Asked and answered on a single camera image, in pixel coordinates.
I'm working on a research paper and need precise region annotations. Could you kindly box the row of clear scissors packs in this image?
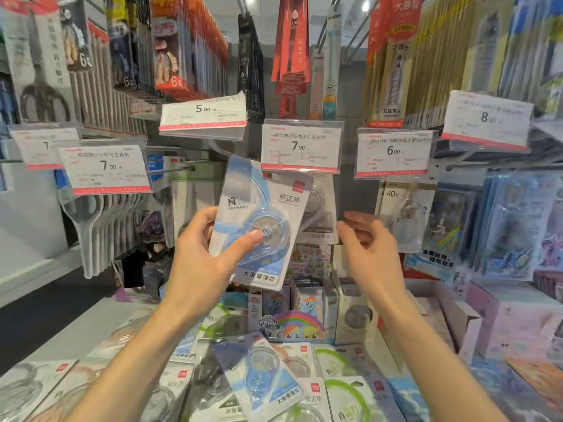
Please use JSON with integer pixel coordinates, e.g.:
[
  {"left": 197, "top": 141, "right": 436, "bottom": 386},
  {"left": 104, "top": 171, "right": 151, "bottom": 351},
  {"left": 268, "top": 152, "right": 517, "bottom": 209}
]
[{"left": 57, "top": 188, "right": 152, "bottom": 280}]

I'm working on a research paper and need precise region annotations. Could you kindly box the white side shelving unit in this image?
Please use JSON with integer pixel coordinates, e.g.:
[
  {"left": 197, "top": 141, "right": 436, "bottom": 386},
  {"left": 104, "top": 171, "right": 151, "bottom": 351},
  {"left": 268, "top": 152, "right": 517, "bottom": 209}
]
[{"left": 0, "top": 74, "right": 84, "bottom": 308}]

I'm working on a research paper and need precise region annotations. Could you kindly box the person's left hand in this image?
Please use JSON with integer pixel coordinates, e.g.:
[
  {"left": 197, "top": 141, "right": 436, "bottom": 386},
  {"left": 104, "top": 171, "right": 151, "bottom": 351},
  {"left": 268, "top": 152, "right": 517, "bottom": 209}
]
[{"left": 163, "top": 206, "right": 264, "bottom": 321}]

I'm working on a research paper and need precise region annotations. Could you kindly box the pile of assorted correction tapes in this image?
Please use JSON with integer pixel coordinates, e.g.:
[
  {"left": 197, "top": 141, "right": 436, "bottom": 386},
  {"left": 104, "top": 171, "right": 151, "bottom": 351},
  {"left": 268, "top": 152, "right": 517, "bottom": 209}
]
[{"left": 0, "top": 302, "right": 563, "bottom": 422}]

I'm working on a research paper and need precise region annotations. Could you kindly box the rack of blue pen packs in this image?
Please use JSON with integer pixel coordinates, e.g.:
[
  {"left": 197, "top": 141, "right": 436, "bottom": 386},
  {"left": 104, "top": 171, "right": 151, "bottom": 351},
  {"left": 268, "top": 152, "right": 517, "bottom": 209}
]
[{"left": 0, "top": 76, "right": 21, "bottom": 128}]

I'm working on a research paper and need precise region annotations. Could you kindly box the blue correction tape pack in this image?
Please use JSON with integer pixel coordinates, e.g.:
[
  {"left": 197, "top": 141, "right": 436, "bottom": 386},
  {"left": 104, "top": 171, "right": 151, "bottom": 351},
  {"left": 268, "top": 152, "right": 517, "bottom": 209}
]
[{"left": 208, "top": 154, "right": 314, "bottom": 291}]

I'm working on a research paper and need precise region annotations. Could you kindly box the dark blister pack blue card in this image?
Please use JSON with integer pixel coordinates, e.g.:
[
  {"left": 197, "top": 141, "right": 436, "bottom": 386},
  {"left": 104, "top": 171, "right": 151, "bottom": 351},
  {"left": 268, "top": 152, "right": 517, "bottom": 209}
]
[{"left": 404, "top": 184, "right": 483, "bottom": 282}]

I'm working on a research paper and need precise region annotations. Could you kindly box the red carton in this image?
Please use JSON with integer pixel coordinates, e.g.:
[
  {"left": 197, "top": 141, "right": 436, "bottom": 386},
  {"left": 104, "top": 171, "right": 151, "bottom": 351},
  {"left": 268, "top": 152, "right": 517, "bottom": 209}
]
[{"left": 402, "top": 267, "right": 445, "bottom": 282}]

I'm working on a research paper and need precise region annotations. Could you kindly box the row of orange refill packs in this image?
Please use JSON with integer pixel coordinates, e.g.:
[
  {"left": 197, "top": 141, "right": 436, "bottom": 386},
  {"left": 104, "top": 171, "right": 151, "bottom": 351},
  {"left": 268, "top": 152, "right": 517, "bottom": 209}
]
[{"left": 362, "top": 0, "right": 424, "bottom": 129}]

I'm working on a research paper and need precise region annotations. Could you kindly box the large dark scissors pack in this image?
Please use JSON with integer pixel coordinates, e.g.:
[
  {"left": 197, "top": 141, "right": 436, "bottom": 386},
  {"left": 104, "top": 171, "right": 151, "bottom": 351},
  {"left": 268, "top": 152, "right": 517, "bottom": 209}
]
[{"left": 0, "top": 0, "right": 78, "bottom": 124}]

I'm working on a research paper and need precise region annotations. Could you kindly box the purple black card box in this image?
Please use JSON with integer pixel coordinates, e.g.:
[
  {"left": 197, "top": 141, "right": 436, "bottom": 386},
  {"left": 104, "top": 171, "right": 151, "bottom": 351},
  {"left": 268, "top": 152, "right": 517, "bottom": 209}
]
[{"left": 110, "top": 241, "right": 175, "bottom": 295}]

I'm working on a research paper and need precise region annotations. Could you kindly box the clear 40m correction tape pack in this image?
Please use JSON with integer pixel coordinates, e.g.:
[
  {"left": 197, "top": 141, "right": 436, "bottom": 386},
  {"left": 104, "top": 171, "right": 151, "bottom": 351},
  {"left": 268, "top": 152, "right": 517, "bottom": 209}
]
[{"left": 378, "top": 178, "right": 437, "bottom": 254}]

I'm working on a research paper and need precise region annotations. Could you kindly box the rainbow print display box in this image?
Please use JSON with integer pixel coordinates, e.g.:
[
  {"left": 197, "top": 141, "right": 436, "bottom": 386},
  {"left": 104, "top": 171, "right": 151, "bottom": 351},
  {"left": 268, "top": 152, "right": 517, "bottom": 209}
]
[{"left": 248, "top": 281, "right": 340, "bottom": 346}]

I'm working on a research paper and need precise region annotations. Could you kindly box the row of dark toy packs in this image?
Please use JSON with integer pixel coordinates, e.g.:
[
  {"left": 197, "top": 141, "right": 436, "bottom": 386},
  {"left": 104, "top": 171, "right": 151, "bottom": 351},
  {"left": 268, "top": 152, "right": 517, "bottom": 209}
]
[{"left": 103, "top": 0, "right": 152, "bottom": 93}]

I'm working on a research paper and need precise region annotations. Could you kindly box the beige box round window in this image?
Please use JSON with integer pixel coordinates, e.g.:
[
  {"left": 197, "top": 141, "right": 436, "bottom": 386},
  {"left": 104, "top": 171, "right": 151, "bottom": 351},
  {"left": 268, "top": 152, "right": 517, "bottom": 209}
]
[{"left": 332, "top": 246, "right": 384, "bottom": 348}]

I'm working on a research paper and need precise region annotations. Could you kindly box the white price tag red stripe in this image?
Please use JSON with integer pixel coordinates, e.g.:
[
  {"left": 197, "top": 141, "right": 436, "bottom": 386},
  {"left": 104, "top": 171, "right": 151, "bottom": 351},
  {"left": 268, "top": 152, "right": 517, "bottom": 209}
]
[
  {"left": 158, "top": 91, "right": 249, "bottom": 141},
  {"left": 57, "top": 142, "right": 154, "bottom": 197},
  {"left": 354, "top": 128, "right": 436, "bottom": 181},
  {"left": 260, "top": 119, "right": 345, "bottom": 175},
  {"left": 8, "top": 123, "right": 82, "bottom": 171},
  {"left": 440, "top": 90, "right": 535, "bottom": 154}
]

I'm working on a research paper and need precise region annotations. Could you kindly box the person's right hand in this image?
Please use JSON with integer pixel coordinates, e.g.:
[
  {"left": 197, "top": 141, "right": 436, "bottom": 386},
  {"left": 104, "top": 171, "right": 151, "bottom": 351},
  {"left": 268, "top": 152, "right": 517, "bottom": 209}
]
[{"left": 336, "top": 210, "right": 408, "bottom": 308}]

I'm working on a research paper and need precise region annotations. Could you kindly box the row of black packs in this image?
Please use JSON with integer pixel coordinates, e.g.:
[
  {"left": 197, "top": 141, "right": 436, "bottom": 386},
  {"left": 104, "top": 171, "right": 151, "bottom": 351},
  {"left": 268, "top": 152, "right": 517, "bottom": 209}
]
[{"left": 237, "top": 12, "right": 266, "bottom": 122}]

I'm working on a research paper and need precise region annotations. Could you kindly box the row of red hanging packs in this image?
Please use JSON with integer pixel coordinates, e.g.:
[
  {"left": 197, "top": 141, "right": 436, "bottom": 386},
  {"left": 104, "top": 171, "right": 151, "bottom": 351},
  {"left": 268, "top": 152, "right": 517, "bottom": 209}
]
[{"left": 270, "top": 0, "right": 311, "bottom": 120}]

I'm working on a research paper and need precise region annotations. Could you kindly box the row of green scissors packs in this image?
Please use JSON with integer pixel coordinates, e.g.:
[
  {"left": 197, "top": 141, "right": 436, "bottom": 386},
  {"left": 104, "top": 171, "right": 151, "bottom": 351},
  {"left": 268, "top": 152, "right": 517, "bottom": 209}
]
[{"left": 169, "top": 162, "right": 228, "bottom": 240}]

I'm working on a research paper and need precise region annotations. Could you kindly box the row of blue character packs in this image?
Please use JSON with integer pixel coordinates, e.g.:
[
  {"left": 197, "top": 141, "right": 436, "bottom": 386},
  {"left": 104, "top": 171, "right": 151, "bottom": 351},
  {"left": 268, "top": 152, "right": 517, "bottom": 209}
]
[{"left": 473, "top": 171, "right": 563, "bottom": 282}]

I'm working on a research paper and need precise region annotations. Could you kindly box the colourful sticker pack display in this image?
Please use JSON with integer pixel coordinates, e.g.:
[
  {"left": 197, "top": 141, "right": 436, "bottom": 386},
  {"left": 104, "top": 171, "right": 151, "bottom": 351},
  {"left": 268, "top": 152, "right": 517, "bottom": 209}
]
[{"left": 288, "top": 241, "right": 335, "bottom": 282}]

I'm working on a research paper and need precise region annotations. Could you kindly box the grey correction tape pack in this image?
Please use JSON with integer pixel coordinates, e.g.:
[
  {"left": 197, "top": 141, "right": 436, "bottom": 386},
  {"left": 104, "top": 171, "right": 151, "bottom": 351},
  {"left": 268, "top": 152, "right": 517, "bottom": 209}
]
[{"left": 297, "top": 173, "right": 340, "bottom": 246}]

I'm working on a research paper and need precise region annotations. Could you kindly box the person's left forearm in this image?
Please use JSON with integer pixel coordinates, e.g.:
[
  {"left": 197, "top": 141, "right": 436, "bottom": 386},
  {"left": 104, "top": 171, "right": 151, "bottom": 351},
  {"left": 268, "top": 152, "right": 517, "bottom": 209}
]
[{"left": 66, "top": 298, "right": 208, "bottom": 422}]

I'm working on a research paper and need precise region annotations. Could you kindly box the row of blue yellow packs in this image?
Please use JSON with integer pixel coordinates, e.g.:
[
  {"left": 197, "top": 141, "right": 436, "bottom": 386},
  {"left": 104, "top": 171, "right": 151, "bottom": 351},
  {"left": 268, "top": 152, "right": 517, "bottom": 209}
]
[{"left": 499, "top": 0, "right": 563, "bottom": 119}]

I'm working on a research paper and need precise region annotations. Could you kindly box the person's right forearm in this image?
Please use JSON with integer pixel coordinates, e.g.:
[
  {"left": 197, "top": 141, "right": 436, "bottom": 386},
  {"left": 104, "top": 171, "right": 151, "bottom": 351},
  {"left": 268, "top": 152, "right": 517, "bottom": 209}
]
[{"left": 376, "top": 285, "right": 509, "bottom": 422}]

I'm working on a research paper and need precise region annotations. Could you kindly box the row of yellow refill packs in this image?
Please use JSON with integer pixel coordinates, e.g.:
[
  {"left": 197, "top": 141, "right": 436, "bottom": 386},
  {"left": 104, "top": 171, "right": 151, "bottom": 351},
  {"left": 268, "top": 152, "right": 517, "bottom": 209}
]
[{"left": 404, "top": 0, "right": 520, "bottom": 128}]

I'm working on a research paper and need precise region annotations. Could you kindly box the white teal pen pack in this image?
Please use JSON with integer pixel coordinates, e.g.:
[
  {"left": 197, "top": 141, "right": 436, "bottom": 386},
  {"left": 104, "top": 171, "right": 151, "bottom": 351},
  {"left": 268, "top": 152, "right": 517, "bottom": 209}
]
[{"left": 309, "top": 8, "right": 343, "bottom": 121}]

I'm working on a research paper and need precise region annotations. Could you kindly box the white pink display carton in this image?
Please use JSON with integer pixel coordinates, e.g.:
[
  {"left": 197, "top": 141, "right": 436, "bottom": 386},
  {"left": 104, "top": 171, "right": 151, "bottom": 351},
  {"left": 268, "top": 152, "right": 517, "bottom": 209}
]
[{"left": 378, "top": 278, "right": 484, "bottom": 365}]

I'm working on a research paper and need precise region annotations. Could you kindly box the figure toy blister pack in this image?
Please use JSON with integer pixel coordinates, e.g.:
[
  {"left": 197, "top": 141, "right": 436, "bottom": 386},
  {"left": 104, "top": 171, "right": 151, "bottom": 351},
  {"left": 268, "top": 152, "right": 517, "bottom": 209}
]
[{"left": 57, "top": 0, "right": 96, "bottom": 72}]

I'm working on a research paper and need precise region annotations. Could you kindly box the row of grey white packs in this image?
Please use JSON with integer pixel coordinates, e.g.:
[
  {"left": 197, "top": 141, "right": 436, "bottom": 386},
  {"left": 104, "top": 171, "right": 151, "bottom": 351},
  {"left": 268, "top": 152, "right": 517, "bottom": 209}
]
[{"left": 70, "top": 19, "right": 148, "bottom": 137}]

